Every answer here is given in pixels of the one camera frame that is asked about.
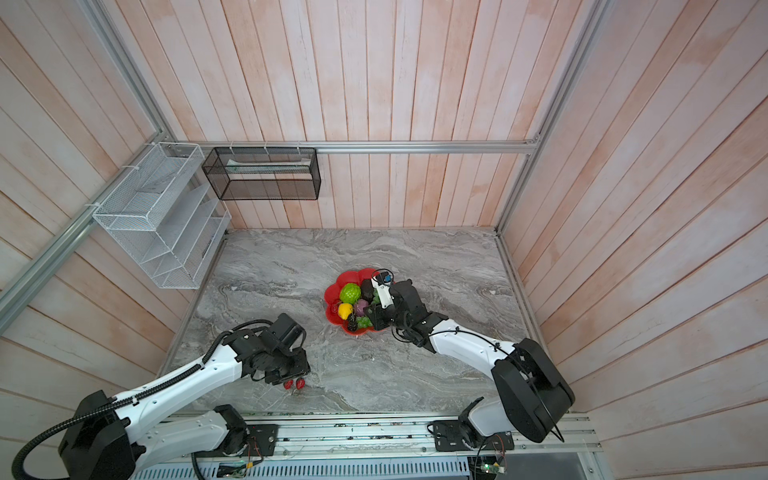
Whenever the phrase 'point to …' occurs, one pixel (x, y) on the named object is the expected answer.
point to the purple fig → (359, 307)
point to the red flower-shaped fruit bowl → (333, 299)
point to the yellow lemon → (344, 310)
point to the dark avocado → (367, 289)
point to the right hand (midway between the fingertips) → (367, 308)
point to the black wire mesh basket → (264, 173)
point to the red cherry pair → (300, 383)
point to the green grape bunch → (363, 322)
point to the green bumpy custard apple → (350, 293)
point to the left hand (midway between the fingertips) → (302, 378)
